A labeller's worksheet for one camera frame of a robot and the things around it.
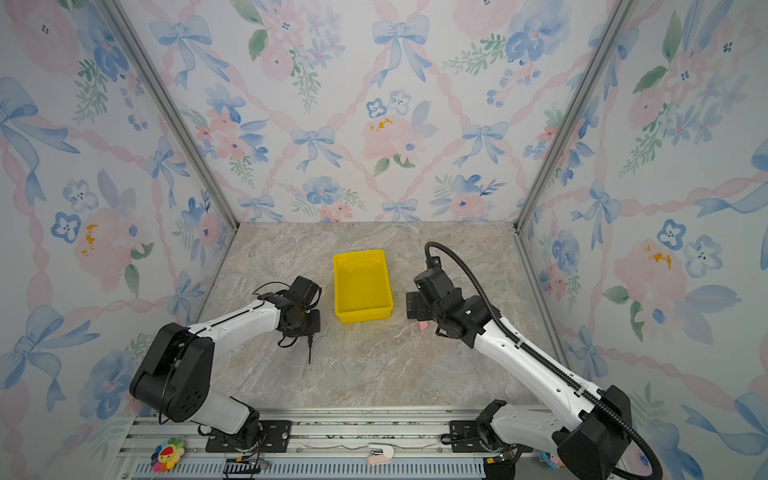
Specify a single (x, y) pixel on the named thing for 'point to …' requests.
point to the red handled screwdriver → (310, 342)
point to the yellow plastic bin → (362, 290)
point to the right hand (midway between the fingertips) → (426, 295)
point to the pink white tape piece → (379, 453)
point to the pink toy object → (423, 325)
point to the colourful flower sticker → (167, 455)
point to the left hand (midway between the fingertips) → (315, 325)
